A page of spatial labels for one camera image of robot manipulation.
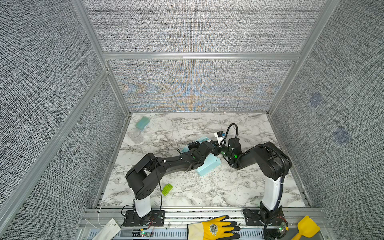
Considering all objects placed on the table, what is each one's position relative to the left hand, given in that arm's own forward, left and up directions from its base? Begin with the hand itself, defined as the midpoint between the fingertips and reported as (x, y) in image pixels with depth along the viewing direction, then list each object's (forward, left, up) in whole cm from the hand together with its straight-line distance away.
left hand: (193, 143), depth 91 cm
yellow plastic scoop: (-44, -51, -9) cm, 68 cm away
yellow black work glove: (-43, -8, -7) cm, 44 cm away
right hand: (+2, -9, -4) cm, 10 cm away
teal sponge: (+27, +36, -8) cm, 45 cm away
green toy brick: (-24, +16, -8) cm, 30 cm away
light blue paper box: (-9, -10, -8) cm, 16 cm away
